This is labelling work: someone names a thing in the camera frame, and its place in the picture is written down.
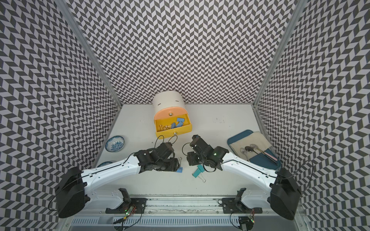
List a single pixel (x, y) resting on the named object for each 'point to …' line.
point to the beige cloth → (257, 138)
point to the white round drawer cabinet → (168, 99)
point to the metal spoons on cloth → (250, 148)
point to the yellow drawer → (168, 121)
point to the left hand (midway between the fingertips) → (174, 167)
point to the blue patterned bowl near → (104, 163)
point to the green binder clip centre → (201, 167)
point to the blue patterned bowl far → (114, 144)
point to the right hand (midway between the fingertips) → (192, 160)
